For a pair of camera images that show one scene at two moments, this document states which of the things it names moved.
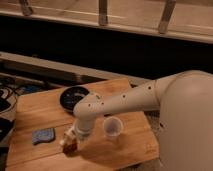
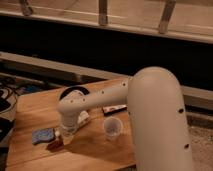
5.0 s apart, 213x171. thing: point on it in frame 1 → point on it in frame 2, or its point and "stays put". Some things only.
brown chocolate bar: [69, 149] → [56, 145]
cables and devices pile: [10, 90] stays put
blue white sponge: [42, 135] stays put
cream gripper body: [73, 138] → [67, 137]
